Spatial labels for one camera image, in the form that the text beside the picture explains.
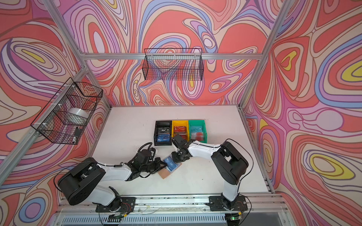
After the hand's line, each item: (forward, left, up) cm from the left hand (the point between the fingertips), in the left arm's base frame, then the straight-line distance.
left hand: (169, 164), depth 85 cm
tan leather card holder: (-4, +3, -2) cm, 5 cm away
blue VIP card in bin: (+20, +6, -1) cm, 21 cm away
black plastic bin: (+32, +7, 0) cm, 32 cm away
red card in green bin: (+21, -19, 0) cm, 28 cm away
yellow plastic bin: (+31, -7, +1) cm, 32 cm away
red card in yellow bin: (+27, -6, 0) cm, 28 cm away
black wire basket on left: (+16, +55, +27) cm, 63 cm away
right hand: (+2, -5, -3) cm, 6 cm away
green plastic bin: (+25, -19, 0) cm, 32 cm away
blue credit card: (0, -1, -1) cm, 2 cm away
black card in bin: (+26, +6, 0) cm, 26 cm away
